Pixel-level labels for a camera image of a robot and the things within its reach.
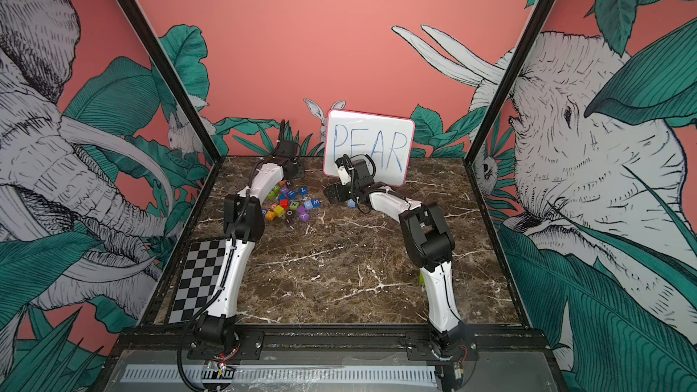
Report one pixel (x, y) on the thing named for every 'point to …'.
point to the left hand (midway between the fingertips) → (300, 166)
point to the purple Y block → (304, 216)
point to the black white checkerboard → (199, 279)
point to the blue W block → (316, 202)
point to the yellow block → (279, 210)
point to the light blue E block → (351, 203)
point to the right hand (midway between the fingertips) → (332, 183)
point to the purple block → (301, 210)
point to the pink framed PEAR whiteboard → (388, 141)
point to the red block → (285, 203)
